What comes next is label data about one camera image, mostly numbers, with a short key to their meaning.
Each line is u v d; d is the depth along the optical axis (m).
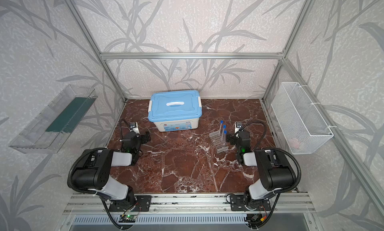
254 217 0.75
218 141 0.95
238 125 0.81
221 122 1.11
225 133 0.85
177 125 0.96
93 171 0.46
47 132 0.64
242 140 0.71
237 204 0.74
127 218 0.71
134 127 0.82
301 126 0.62
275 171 0.45
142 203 0.73
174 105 0.94
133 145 0.74
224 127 1.06
